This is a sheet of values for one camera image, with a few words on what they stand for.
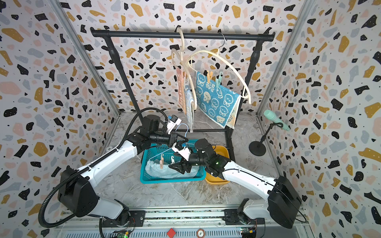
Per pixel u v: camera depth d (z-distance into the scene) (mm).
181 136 715
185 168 635
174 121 686
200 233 702
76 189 402
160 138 657
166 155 770
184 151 624
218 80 653
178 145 604
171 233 699
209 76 675
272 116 746
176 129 728
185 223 731
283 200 412
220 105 726
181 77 663
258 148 1002
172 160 737
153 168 755
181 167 628
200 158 620
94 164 453
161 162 735
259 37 531
